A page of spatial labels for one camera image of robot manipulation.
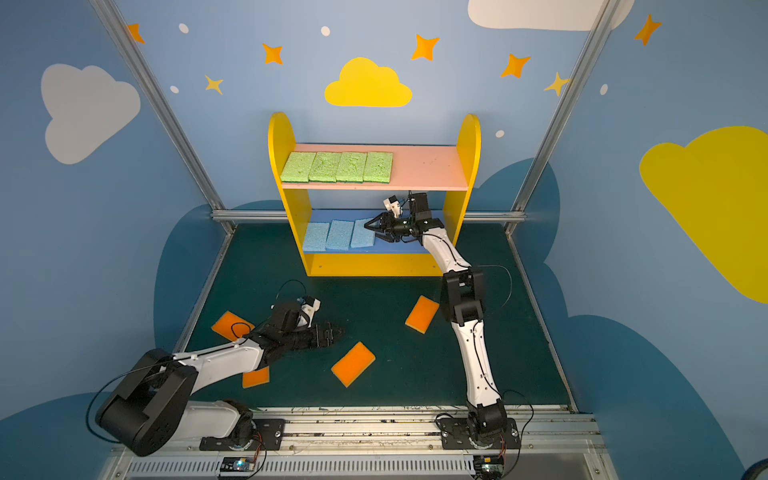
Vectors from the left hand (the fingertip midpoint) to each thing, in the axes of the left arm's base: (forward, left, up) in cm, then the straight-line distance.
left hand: (334, 331), depth 89 cm
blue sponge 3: (+29, -7, +12) cm, 32 cm away
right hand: (+30, -10, +15) cm, 35 cm away
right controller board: (-33, -42, -5) cm, 53 cm away
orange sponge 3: (+2, +33, -3) cm, 33 cm away
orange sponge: (-9, -6, -2) cm, 11 cm away
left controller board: (-33, +20, -5) cm, 39 cm away
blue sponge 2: (+29, +1, +12) cm, 31 cm away
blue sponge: (+28, +8, +12) cm, 32 cm away
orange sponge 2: (+8, -28, -3) cm, 29 cm away
